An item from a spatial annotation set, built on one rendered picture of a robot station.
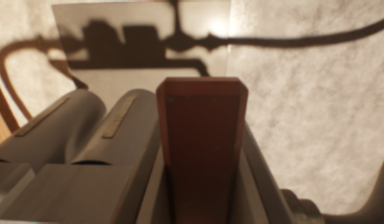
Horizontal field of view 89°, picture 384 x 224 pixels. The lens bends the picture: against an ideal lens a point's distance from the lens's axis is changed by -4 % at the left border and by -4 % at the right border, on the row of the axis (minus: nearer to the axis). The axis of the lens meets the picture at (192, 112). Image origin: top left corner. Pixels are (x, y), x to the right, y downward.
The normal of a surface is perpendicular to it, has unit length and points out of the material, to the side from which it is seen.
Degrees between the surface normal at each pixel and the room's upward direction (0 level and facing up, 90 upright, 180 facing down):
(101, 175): 90
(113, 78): 0
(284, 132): 0
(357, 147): 0
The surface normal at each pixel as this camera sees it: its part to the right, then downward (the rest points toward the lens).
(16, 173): 0.70, -0.61
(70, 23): -0.03, 0.50
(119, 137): 0.28, -0.83
